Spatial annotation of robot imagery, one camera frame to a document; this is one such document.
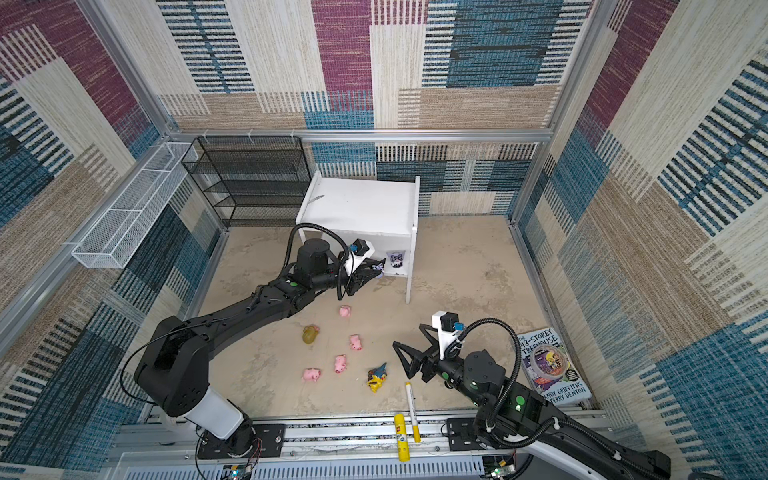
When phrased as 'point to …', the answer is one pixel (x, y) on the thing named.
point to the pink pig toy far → (345, 311)
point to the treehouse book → (568, 387)
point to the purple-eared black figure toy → (396, 258)
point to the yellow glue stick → (402, 439)
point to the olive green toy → (310, 333)
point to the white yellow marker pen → (416, 432)
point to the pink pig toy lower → (340, 363)
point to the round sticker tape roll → (549, 361)
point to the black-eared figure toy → (379, 266)
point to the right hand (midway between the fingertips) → (408, 341)
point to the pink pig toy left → (310, 374)
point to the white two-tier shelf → (385, 212)
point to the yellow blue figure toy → (376, 377)
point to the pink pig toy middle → (355, 342)
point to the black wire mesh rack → (255, 181)
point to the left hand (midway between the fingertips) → (377, 261)
